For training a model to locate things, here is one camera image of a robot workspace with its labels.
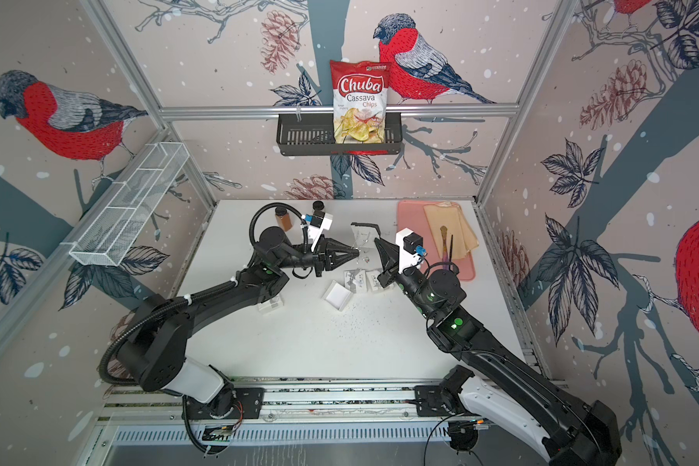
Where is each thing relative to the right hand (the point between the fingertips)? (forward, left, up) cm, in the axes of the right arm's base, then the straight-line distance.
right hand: (377, 238), depth 66 cm
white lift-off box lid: (+5, 0, -31) cm, 31 cm away
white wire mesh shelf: (+1, +69, -2) cm, 69 cm away
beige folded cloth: (+38, -31, -33) cm, 59 cm away
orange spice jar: (+31, +35, -29) cm, 55 cm away
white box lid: (+7, +6, -32) cm, 33 cm away
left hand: (-2, +4, -3) cm, 6 cm away
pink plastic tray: (+41, -16, -36) cm, 57 cm away
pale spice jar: (+36, +22, -27) cm, 50 cm away
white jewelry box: (+2, +12, -33) cm, 35 cm away
